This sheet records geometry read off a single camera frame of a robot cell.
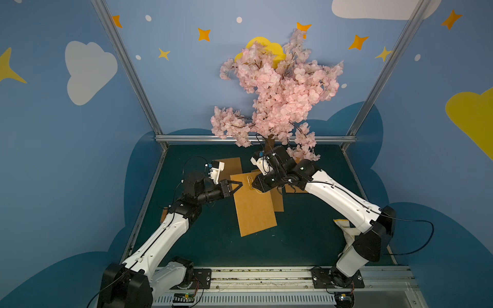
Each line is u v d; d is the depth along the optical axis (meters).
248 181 0.75
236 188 0.72
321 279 0.75
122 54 0.80
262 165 0.65
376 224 0.43
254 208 0.75
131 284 0.38
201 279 0.74
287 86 0.70
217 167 0.70
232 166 1.10
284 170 0.57
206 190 0.65
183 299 0.73
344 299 0.73
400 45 0.79
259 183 0.65
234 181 0.72
